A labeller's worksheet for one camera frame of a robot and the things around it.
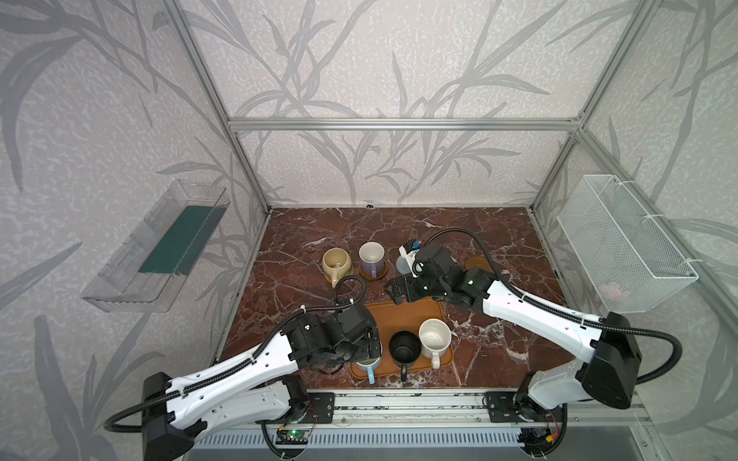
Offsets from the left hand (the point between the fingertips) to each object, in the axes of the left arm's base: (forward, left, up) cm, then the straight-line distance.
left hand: (373, 346), depth 71 cm
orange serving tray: (+13, -5, -15) cm, 21 cm away
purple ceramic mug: (+33, +2, -11) cm, 35 cm away
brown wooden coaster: (+34, -37, -14) cm, 52 cm away
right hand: (+17, -6, +6) cm, 19 cm away
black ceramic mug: (+3, -9, -11) cm, 15 cm away
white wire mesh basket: (+11, -56, +22) cm, 61 cm away
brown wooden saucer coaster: (+27, 0, -14) cm, 30 cm away
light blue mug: (-4, +1, -4) cm, 5 cm away
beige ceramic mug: (+32, +15, -11) cm, 37 cm away
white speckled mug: (+6, -18, -12) cm, 22 cm away
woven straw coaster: (+26, +10, -11) cm, 30 cm away
